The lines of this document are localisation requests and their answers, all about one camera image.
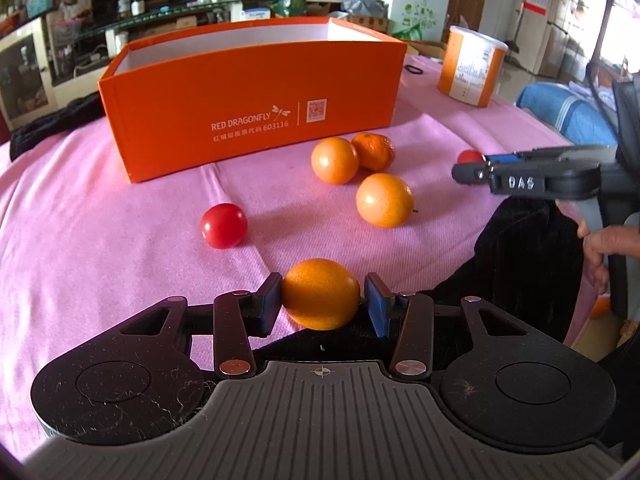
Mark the dark orange mandarin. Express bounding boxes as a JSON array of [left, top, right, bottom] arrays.
[[351, 132, 397, 172]]

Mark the black velvet garment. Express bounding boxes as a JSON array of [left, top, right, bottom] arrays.
[[272, 194, 599, 362]]

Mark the black cable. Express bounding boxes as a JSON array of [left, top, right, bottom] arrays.
[[585, 57, 632, 112]]

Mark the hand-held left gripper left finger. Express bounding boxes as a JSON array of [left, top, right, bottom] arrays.
[[107, 273, 285, 380]]

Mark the orange canister with white label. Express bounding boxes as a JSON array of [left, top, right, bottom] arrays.
[[437, 25, 510, 109]]

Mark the blue and white box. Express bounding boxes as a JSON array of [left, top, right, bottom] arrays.
[[242, 2, 274, 22]]

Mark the black cloth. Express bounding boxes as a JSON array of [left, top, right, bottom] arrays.
[[9, 91, 106, 162]]

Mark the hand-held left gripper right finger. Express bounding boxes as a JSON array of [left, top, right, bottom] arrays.
[[363, 273, 539, 382]]

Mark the wooden shelf unit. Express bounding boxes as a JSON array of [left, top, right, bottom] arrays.
[[444, 0, 494, 44]]

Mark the large orange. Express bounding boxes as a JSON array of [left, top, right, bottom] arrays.
[[355, 172, 416, 229], [281, 258, 362, 332], [310, 136, 361, 185]]

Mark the person's right hand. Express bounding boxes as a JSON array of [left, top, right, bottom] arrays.
[[576, 211, 640, 292]]

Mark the large red tomato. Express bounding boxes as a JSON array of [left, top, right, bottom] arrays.
[[200, 202, 249, 250]]

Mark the pink flowered tablecloth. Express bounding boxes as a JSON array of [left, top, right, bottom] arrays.
[[0, 52, 603, 463]]

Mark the orange cardboard box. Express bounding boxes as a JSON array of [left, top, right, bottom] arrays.
[[97, 16, 409, 185]]

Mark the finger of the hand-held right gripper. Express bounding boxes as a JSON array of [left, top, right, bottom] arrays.
[[451, 161, 557, 197], [482, 149, 568, 165]]

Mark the open cardboard box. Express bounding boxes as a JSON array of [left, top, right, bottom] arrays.
[[404, 37, 449, 64]]

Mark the blue striped towel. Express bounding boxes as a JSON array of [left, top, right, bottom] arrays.
[[514, 81, 621, 148]]

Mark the green foil bag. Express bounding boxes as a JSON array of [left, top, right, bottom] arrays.
[[269, 0, 307, 19]]

